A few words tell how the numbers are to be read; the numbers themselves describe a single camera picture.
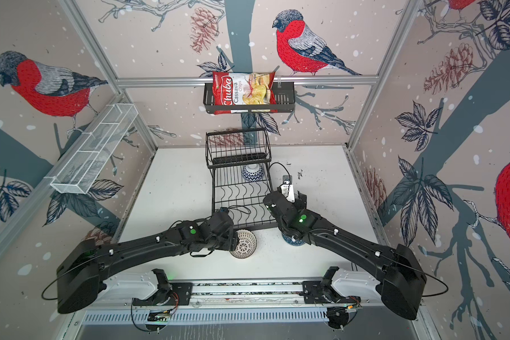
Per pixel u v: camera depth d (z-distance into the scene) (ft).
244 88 2.87
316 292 2.40
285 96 3.11
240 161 3.62
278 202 1.88
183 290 2.47
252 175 3.30
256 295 2.45
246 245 2.74
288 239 2.72
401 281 1.28
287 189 2.20
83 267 1.33
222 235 2.13
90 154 2.50
